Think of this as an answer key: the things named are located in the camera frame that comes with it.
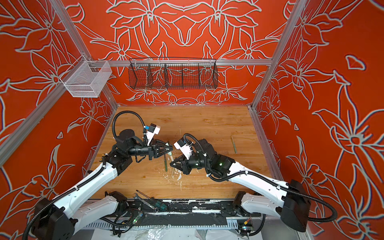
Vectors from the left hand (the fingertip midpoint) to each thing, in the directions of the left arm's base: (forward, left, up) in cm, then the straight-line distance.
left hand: (170, 148), depth 65 cm
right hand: (-6, 0, -5) cm, 8 cm away
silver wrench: (-20, +7, -27) cm, 34 cm away
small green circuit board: (-24, -36, -27) cm, 52 cm away
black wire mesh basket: (+57, +7, +2) cm, 57 cm away
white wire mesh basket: (+44, +59, +5) cm, 74 cm away
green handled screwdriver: (-17, +8, -26) cm, 32 cm away
